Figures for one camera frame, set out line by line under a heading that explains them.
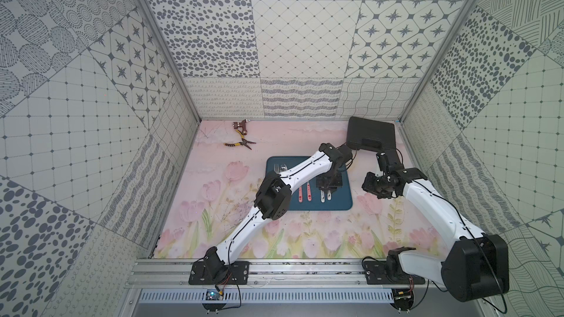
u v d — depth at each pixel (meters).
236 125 1.15
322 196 0.91
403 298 0.73
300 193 0.92
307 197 0.90
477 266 0.39
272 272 0.76
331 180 0.80
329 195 0.90
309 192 0.93
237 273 0.75
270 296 0.70
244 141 1.11
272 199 0.61
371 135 1.10
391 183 0.60
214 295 0.71
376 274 0.73
